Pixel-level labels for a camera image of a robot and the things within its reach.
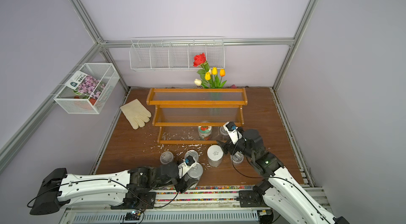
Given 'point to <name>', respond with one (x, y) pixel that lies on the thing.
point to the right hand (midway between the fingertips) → (224, 133)
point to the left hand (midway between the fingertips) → (192, 175)
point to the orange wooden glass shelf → (196, 115)
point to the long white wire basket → (175, 53)
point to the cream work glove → (137, 114)
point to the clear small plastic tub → (166, 157)
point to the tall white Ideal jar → (214, 154)
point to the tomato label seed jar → (205, 132)
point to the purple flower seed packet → (90, 86)
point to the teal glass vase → (214, 95)
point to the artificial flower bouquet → (209, 78)
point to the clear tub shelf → (223, 130)
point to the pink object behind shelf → (233, 86)
